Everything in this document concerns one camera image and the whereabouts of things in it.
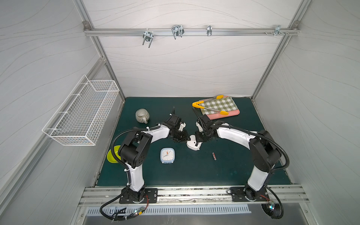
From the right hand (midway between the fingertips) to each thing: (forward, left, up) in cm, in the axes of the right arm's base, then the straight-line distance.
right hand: (196, 138), depth 91 cm
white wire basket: (-8, +60, +28) cm, 67 cm away
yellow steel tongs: (+31, +1, -1) cm, 31 cm away
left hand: (-1, +4, -1) cm, 5 cm away
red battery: (-10, -11, -5) cm, 16 cm away
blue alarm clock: (-12, +18, -2) cm, 22 cm away
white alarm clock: (-4, +3, -2) cm, 5 cm away
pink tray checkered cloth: (+31, -16, -6) cm, 35 cm away
